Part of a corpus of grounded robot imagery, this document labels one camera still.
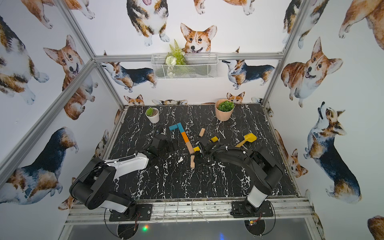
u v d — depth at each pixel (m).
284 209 0.76
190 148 0.96
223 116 1.06
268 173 0.46
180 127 1.07
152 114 1.06
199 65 0.92
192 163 0.90
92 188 0.43
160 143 0.71
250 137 1.00
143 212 0.74
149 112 1.04
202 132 1.05
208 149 0.70
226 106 1.04
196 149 0.95
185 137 1.03
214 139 1.00
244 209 0.67
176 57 0.82
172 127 1.07
